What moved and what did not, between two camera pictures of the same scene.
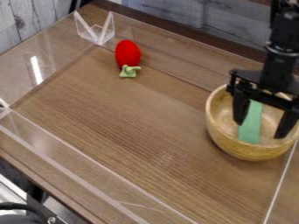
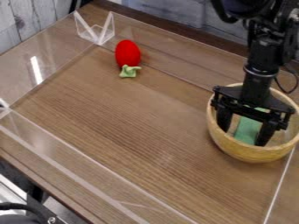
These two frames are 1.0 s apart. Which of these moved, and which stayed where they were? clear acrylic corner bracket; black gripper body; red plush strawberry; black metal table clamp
Moved: black gripper body
Stayed: red plush strawberry; black metal table clamp; clear acrylic corner bracket
